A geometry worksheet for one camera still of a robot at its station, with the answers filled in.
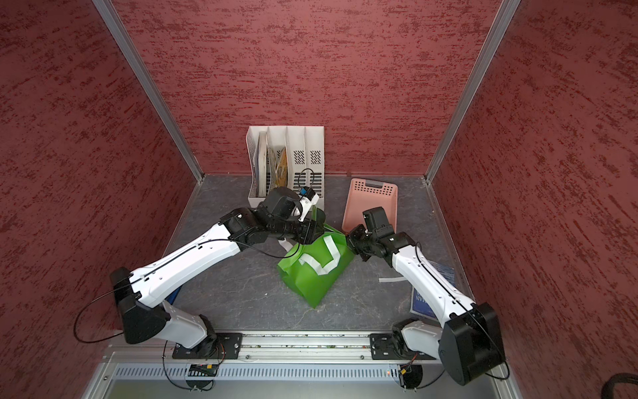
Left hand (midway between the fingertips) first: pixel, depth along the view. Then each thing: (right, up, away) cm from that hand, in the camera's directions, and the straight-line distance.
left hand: (314, 233), depth 71 cm
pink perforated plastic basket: (+22, +12, +41) cm, 48 cm away
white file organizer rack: (-6, +34, +39) cm, 52 cm away
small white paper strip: (+27, -19, +17) cm, 37 cm away
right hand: (+8, -5, +10) cm, 14 cm away
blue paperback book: (+35, -26, +11) cm, 45 cm away
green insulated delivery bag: (0, -9, -2) cm, 10 cm away
